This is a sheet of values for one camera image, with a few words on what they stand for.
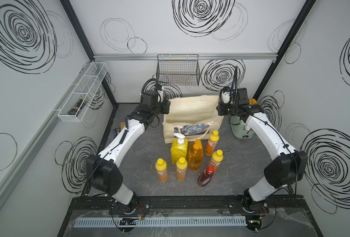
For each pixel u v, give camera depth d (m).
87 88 0.81
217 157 0.70
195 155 0.74
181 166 0.67
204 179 0.71
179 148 0.73
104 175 0.42
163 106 0.71
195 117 0.98
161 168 0.67
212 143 0.79
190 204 0.76
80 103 0.68
